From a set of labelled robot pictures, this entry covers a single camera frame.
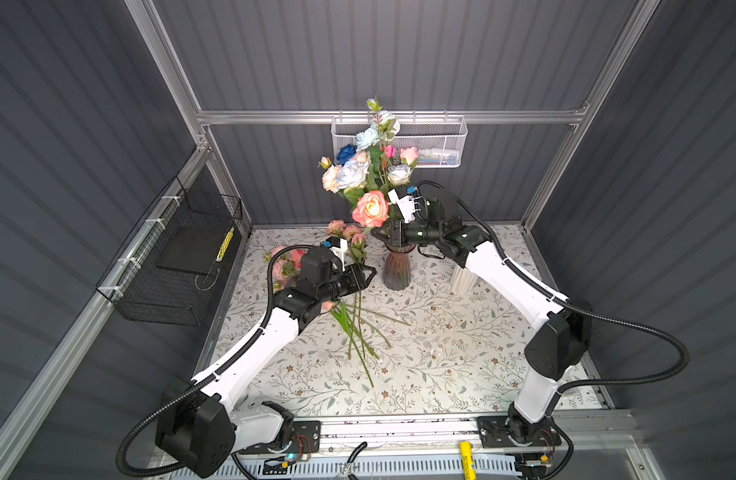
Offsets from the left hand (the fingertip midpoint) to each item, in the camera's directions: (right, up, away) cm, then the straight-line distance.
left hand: (373, 272), depth 76 cm
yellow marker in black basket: (-39, +7, +1) cm, 40 cm away
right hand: (+1, +10, -2) cm, 10 cm away
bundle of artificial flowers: (-5, -16, +18) cm, 25 cm away
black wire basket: (-51, 0, -5) cm, 51 cm away
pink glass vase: (+8, 0, +18) cm, 19 cm away
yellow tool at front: (+22, -42, -7) cm, 48 cm away
